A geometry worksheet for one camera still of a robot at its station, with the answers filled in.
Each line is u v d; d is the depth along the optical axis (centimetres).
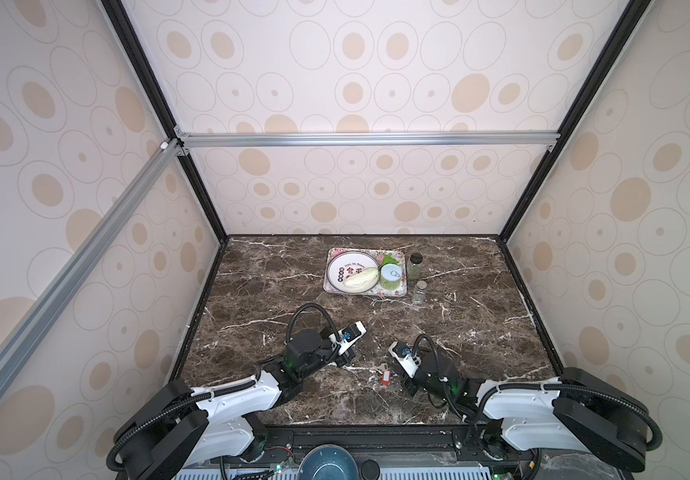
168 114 85
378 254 113
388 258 103
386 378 85
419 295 96
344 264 110
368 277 103
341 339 64
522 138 90
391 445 75
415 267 101
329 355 61
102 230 63
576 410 44
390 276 101
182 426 42
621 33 71
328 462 71
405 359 73
